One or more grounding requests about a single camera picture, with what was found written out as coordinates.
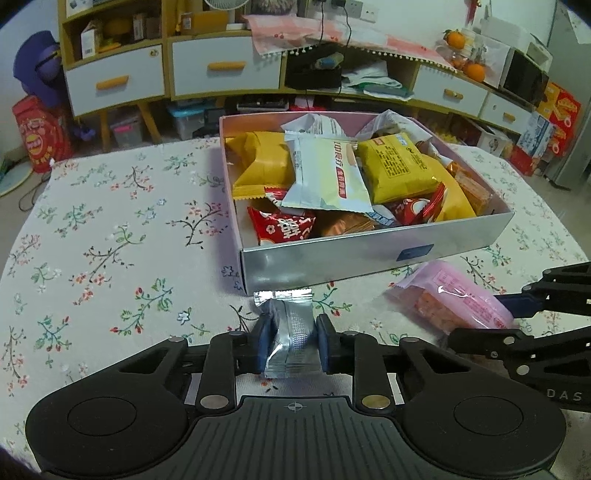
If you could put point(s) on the pink box with silver sides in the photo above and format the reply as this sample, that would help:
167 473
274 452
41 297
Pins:
323 263

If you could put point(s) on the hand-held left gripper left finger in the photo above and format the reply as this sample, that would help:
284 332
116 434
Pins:
261 346

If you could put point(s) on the red printed bag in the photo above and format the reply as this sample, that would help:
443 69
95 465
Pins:
41 134

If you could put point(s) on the white printed snack packet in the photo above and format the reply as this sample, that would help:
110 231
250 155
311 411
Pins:
392 124
318 123

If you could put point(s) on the white appliance box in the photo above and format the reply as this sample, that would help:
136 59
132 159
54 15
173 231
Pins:
512 37

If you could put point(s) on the clear orange cracker packet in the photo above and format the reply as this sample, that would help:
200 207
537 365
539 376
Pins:
475 194

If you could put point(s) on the white fan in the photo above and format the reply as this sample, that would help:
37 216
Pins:
225 3

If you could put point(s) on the silver foil snack packet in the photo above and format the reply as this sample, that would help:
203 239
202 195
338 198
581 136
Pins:
288 332

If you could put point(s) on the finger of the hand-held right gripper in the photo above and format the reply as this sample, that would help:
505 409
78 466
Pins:
517 304
489 341

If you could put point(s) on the gold snack packet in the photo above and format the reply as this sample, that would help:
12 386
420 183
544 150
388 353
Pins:
346 224

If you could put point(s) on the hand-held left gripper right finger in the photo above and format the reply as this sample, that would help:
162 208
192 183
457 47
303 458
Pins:
325 346

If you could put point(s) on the clear storage box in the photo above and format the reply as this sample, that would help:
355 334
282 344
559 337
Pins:
194 122
127 131

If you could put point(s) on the blue and white carton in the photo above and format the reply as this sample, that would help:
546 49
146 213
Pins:
535 136

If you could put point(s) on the yellow printed cracker packet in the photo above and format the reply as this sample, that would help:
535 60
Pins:
397 166

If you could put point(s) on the round white base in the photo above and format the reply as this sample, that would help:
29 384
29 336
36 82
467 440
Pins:
14 180

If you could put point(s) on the pink cloth with bead fringe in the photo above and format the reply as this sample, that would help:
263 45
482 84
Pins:
369 41

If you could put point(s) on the grey refrigerator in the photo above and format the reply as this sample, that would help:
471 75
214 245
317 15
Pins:
575 69

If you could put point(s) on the white wall socket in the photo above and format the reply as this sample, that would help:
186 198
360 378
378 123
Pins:
362 9

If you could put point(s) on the framed picture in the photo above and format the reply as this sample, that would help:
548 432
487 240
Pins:
274 7

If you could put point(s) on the microwave oven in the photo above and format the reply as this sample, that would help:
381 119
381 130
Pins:
526 78

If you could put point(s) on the orange printed carton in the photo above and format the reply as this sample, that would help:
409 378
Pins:
561 115

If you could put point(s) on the wooden cabinet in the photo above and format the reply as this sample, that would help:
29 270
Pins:
167 55

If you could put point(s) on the orange fruit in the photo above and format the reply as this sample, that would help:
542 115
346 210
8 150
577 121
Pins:
455 39
474 71

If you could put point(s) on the cream white snack packet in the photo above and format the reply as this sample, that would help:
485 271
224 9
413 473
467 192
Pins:
323 175

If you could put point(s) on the yellow paper snack packet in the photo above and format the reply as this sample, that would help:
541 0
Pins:
457 207
261 161

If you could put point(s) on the cardboard box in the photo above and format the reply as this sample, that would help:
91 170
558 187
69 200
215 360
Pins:
203 22

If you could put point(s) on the pile of folded clothes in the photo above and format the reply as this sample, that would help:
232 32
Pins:
376 83

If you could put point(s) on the pink snack packet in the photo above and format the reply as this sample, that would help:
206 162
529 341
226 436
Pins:
452 295

